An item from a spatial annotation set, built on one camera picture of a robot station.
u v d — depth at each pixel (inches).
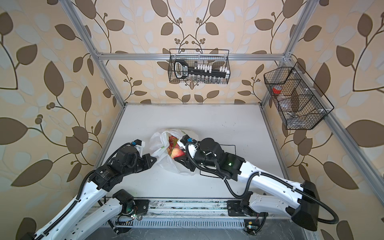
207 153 19.5
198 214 29.0
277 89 34.4
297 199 15.7
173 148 25.3
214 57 35.8
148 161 25.3
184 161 23.1
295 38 32.2
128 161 22.1
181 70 33.3
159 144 32.5
